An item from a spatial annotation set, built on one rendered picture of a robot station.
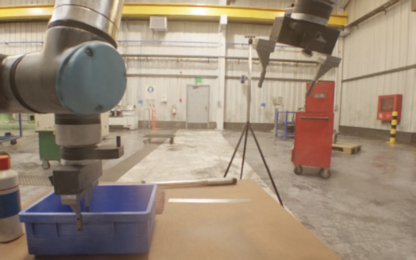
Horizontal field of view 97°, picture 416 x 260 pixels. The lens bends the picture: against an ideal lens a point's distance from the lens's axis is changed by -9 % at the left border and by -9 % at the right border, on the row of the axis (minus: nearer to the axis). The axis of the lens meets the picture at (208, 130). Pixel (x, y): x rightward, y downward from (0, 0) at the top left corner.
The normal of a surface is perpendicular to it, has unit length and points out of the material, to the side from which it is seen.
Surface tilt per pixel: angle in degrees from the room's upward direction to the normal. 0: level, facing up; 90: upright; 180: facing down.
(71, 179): 90
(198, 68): 90
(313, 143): 90
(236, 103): 90
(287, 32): 114
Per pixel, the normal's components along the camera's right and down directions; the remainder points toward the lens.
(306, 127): -0.47, 0.07
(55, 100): -0.22, 0.73
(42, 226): 0.15, 0.09
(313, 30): 0.07, 0.48
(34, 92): -0.26, 0.48
